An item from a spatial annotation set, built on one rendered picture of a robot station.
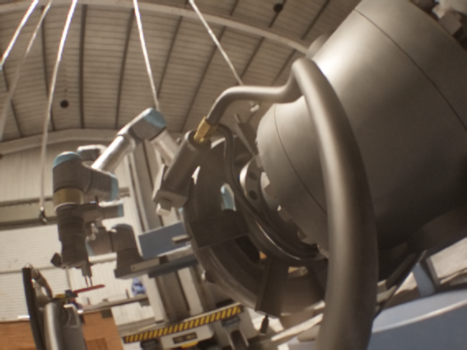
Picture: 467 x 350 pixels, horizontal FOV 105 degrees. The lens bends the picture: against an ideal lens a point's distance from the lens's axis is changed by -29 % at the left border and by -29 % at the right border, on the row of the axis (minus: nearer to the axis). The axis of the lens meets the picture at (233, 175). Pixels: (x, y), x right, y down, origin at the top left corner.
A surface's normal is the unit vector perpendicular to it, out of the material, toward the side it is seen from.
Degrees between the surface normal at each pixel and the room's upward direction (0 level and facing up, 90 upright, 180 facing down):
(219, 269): 108
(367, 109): 97
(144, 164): 90
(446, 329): 90
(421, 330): 90
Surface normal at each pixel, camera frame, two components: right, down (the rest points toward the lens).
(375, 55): -0.84, -0.06
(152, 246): -0.02, -0.44
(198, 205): 0.48, -0.54
